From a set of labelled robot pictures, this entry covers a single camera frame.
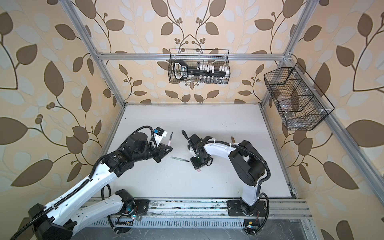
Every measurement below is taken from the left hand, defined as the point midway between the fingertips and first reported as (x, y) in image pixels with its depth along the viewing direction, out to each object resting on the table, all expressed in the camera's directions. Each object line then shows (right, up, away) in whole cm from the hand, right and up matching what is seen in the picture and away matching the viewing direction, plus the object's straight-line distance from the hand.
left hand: (172, 147), depth 72 cm
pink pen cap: (+13, -16, +15) cm, 26 cm away
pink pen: (-1, +3, -1) cm, 3 cm away
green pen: (+1, -11, +19) cm, 22 cm away
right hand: (+12, -15, +16) cm, 25 cm away
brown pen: (+36, 0, +28) cm, 46 cm away
